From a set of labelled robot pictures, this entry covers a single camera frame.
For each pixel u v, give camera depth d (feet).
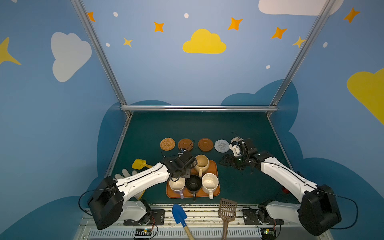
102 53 2.80
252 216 2.46
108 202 1.32
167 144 3.39
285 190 1.66
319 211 1.36
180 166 2.05
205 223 2.41
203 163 2.96
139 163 3.03
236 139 3.50
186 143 3.34
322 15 2.37
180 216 2.44
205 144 3.35
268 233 2.40
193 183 2.74
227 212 2.45
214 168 2.98
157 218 2.44
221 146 3.32
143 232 2.40
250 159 2.04
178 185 2.74
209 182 2.78
